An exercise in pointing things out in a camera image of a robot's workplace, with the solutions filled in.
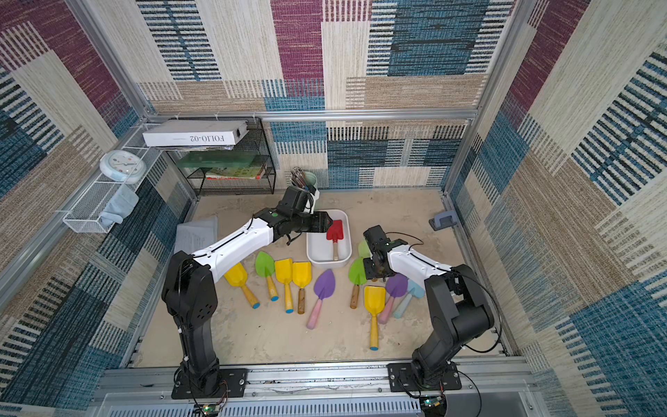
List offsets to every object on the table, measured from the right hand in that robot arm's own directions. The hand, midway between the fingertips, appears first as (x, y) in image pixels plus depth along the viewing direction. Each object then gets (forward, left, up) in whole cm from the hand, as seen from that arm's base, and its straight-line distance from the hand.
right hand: (374, 268), depth 93 cm
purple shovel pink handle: (-6, +18, -2) cm, 19 cm away
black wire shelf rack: (+36, +42, +30) cm, 62 cm away
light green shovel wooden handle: (+9, +3, -2) cm, 10 cm away
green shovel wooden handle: (-2, +6, -2) cm, 7 cm away
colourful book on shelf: (+31, +51, +19) cm, 63 cm away
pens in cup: (+32, +28, +15) cm, 45 cm away
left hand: (+10, +17, +15) cm, 25 cm away
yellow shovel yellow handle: (-1, +32, -1) cm, 32 cm away
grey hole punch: (+22, -30, -1) cm, 37 cm away
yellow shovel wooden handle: (-2, +26, -2) cm, 26 cm away
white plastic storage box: (+9, +20, -1) cm, 22 cm away
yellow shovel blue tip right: (-11, +1, -2) cm, 11 cm away
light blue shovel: (-7, -13, -3) cm, 15 cm away
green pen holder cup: (+36, +24, +10) cm, 44 cm away
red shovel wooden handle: (+17, +14, -1) cm, 22 cm away
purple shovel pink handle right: (-6, -7, -3) cm, 10 cm away
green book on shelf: (+29, +55, +26) cm, 67 cm away
